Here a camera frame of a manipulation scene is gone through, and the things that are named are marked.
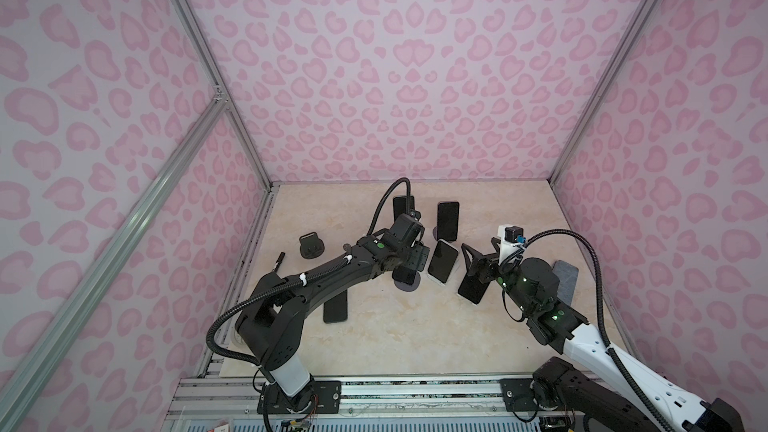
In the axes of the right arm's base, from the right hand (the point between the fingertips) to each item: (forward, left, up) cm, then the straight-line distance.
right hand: (477, 241), depth 75 cm
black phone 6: (-5, -1, -16) cm, 16 cm away
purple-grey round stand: (-4, +17, -20) cm, 26 cm away
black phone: (-9, +38, -22) cm, 45 cm away
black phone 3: (+17, +4, -12) cm, 21 cm away
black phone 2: (+20, +19, -10) cm, 29 cm away
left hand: (+5, +15, -9) cm, 18 cm away
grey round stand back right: (+16, +8, -21) cm, 28 cm away
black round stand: (+10, +48, -19) cm, 53 cm away
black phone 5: (+7, +6, -22) cm, 24 cm away
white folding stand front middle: (0, +9, -22) cm, 24 cm away
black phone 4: (-1, +18, -16) cm, 24 cm away
